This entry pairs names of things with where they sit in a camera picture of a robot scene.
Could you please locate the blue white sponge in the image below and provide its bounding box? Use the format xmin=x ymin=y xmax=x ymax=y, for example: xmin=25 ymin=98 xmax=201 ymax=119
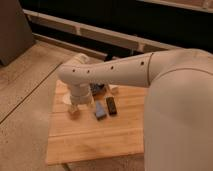
xmin=95 ymin=101 xmax=107 ymax=119

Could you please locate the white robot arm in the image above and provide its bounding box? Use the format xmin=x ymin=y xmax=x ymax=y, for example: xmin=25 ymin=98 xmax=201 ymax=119
xmin=59 ymin=49 xmax=213 ymax=171

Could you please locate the white ceramic cup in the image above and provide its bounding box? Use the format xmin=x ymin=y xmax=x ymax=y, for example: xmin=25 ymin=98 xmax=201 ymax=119
xmin=62 ymin=93 xmax=79 ymax=115

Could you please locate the small white block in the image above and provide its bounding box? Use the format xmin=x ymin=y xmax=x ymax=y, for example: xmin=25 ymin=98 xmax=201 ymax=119
xmin=109 ymin=85 xmax=118 ymax=94

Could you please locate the black rectangular block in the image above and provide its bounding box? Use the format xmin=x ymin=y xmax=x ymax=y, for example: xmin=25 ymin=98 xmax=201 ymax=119
xmin=106 ymin=97 xmax=117 ymax=115

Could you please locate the wooden table board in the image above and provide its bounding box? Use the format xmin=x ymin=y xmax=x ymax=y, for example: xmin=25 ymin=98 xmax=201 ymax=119
xmin=46 ymin=81 xmax=147 ymax=165

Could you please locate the dark cabinet corner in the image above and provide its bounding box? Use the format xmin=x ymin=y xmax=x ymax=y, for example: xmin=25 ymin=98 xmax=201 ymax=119
xmin=0 ymin=0 xmax=35 ymax=66

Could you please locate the white window rail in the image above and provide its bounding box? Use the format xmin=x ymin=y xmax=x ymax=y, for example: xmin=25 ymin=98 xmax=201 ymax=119
xmin=23 ymin=9 xmax=178 ymax=52

